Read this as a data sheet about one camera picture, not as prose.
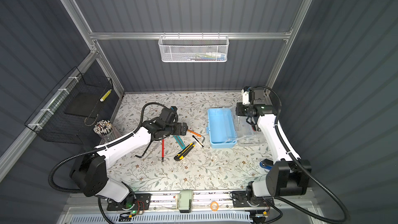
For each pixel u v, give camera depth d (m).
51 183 0.40
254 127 0.87
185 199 0.70
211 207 0.71
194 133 0.99
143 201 0.73
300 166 0.39
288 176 0.41
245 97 0.74
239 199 0.73
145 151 0.89
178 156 0.87
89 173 0.43
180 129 0.77
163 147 0.91
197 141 0.94
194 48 1.12
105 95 0.81
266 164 0.82
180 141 0.94
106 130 0.80
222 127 0.97
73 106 0.73
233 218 0.71
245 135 0.85
